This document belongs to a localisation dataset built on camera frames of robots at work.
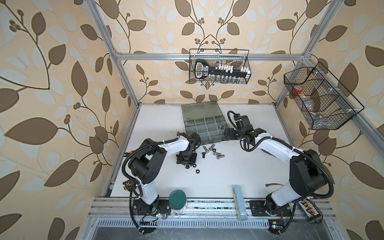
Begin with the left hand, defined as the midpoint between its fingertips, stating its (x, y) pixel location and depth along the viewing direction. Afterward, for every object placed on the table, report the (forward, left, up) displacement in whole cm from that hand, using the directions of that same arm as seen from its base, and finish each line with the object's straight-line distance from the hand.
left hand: (188, 163), depth 89 cm
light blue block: (-22, -26, +4) cm, 34 cm away
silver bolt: (+8, -11, +1) cm, 14 cm away
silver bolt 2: (+10, -14, 0) cm, 17 cm away
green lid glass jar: (-23, +3, +10) cm, 25 cm away
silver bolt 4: (+5, -19, 0) cm, 20 cm away
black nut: (-5, -5, -1) cm, 7 cm away
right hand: (+16, -26, +10) cm, 32 cm away
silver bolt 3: (+6, -16, 0) cm, 18 cm away
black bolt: (+6, -9, 0) cm, 11 cm away
